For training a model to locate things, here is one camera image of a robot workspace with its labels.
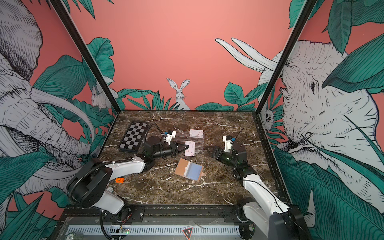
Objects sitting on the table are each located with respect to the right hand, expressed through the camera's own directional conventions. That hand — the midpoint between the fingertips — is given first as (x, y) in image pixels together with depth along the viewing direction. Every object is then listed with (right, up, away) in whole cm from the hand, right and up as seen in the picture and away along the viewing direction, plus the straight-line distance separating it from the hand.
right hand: (208, 149), depth 78 cm
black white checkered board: (-49, +4, +23) cm, 55 cm away
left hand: (-10, +1, -2) cm, 10 cm away
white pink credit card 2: (-9, -1, 0) cm, 9 cm away
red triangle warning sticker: (-10, -38, -10) cm, 40 cm away
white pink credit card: (-6, +7, +18) cm, 20 cm away
